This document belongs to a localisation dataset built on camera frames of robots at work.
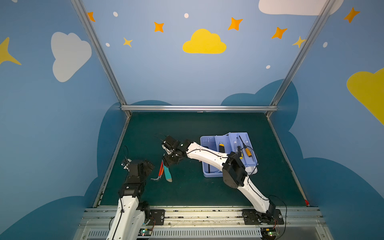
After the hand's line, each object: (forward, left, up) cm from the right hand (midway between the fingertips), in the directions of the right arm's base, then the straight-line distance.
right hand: (169, 160), depth 88 cm
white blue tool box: (+12, -42, +4) cm, 44 cm away
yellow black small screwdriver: (+7, -42, +3) cm, 43 cm away
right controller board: (-32, -53, -8) cm, 62 cm away
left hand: (-5, +11, +2) cm, 12 cm away
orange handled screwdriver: (+6, -46, +5) cm, 47 cm away
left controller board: (-35, +7, -6) cm, 36 cm away
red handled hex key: (-5, +5, -6) cm, 9 cm away
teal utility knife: (-7, 0, -6) cm, 10 cm away
